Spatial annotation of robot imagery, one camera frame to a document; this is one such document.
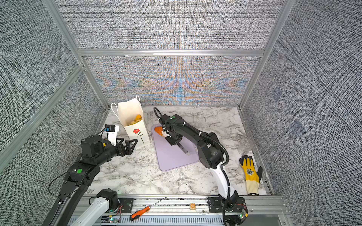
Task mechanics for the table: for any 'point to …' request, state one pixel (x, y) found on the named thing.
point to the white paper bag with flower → (130, 113)
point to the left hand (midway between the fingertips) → (130, 139)
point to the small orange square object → (192, 206)
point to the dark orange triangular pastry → (158, 129)
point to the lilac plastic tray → (169, 157)
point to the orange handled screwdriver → (138, 214)
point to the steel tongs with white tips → (166, 135)
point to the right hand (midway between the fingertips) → (176, 141)
